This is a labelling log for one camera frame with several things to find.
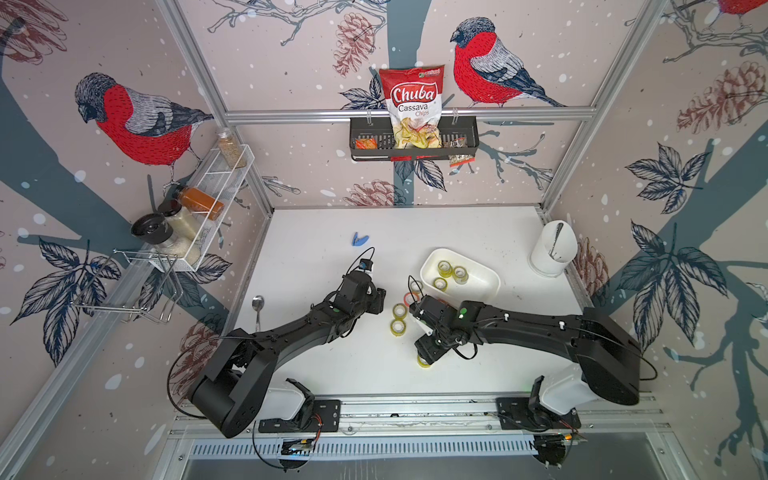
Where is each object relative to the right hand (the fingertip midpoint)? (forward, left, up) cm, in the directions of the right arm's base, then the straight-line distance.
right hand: (427, 346), depth 82 cm
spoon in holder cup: (+31, -42, +4) cm, 53 cm away
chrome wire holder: (-3, +59, +24) cm, 64 cm away
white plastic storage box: (+22, -20, -3) cm, 30 cm away
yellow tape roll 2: (+22, -5, -2) cm, 23 cm away
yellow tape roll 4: (+6, +8, -3) cm, 11 cm away
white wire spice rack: (+12, +55, +33) cm, 65 cm away
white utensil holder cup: (+32, -43, +5) cm, 54 cm away
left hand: (+16, +13, +6) cm, 22 cm away
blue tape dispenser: (+38, +25, -2) cm, 46 cm away
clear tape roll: (+24, -12, -1) cm, 27 cm away
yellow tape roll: (+27, -7, -2) cm, 28 cm away
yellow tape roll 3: (+10, +8, 0) cm, 13 cm away
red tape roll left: (+18, +5, -3) cm, 19 cm away
